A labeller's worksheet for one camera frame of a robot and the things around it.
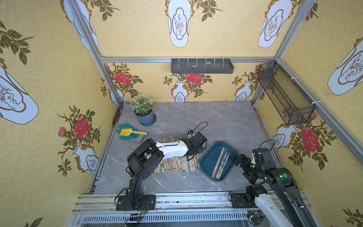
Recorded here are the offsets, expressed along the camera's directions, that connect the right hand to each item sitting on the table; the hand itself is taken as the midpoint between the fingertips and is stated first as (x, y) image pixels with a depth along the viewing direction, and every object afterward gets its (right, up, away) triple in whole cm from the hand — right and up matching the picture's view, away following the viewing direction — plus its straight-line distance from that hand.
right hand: (236, 166), depth 75 cm
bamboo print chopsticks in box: (-5, -2, +12) cm, 14 cm away
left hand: (-16, +5, +17) cm, 24 cm away
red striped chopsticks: (-35, -5, +10) cm, 37 cm away
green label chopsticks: (-29, -3, +12) cm, 32 cm away
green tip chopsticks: (-26, -3, +12) cm, 29 cm away
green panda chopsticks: (-34, -3, +12) cm, 36 cm away
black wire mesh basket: (+36, +33, +8) cm, 49 cm away
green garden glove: (-70, +19, +29) cm, 78 cm away
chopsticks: (-28, -6, +10) cm, 30 cm away
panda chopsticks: (-23, -3, +11) cm, 26 cm away
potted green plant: (-55, +30, +20) cm, 66 cm away
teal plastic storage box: (-8, -2, +12) cm, 15 cm away
